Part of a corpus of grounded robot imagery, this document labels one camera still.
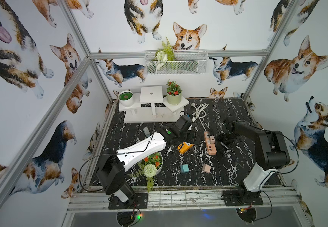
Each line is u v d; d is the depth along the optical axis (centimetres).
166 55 82
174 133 59
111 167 42
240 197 68
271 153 49
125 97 92
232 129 73
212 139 89
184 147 92
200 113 109
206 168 83
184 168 84
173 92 90
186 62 93
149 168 69
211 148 90
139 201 73
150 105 101
